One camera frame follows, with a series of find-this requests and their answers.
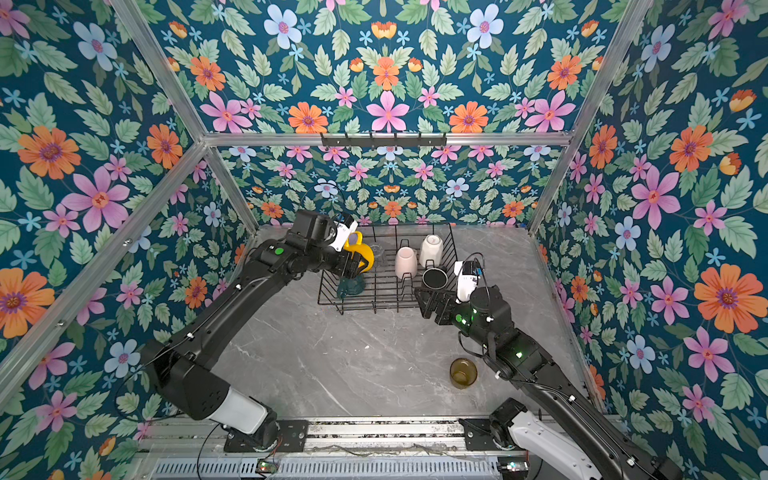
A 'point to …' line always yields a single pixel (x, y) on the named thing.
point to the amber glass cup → (463, 373)
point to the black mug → (434, 278)
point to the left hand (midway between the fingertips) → (361, 250)
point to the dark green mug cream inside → (351, 286)
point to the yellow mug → (354, 244)
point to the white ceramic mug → (432, 248)
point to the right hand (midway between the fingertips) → (427, 290)
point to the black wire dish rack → (390, 262)
